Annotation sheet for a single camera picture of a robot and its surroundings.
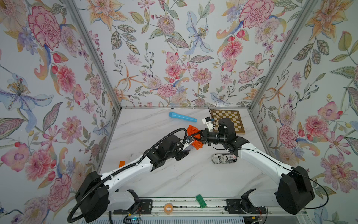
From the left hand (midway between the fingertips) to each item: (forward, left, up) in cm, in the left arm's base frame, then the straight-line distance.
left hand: (188, 145), depth 78 cm
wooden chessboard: (+36, -40, -16) cm, 56 cm away
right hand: (+3, -1, +6) cm, 6 cm away
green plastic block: (-25, -6, -16) cm, 30 cm away
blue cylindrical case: (+37, +9, -16) cm, 41 cm away
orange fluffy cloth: (-3, -4, +8) cm, 9 cm away
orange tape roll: (-28, +11, -17) cm, 35 cm away
